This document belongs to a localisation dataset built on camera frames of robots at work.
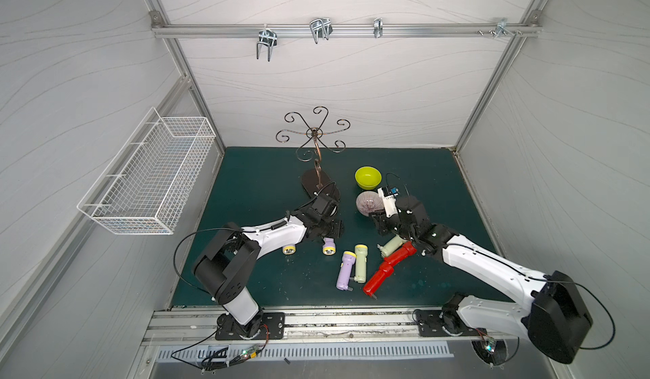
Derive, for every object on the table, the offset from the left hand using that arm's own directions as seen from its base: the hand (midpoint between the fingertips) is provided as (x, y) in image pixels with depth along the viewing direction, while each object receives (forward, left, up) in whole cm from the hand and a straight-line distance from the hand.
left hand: (341, 229), depth 89 cm
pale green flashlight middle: (-7, -7, -2) cm, 10 cm away
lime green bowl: (+26, -12, -3) cm, 29 cm away
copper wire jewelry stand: (+21, +10, +1) cm, 23 cm away
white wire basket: (-2, +55, +26) cm, 61 cm away
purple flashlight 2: (-6, +4, -1) cm, 7 cm away
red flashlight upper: (-7, -21, -3) cm, 22 cm away
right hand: (+2, -10, +10) cm, 15 cm away
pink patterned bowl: (+14, -11, -2) cm, 18 cm away
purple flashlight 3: (-10, -2, -2) cm, 11 cm away
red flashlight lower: (-14, -14, -3) cm, 20 cm away
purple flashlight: (-6, +18, -4) cm, 20 cm away
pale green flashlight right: (-5, -18, -2) cm, 18 cm away
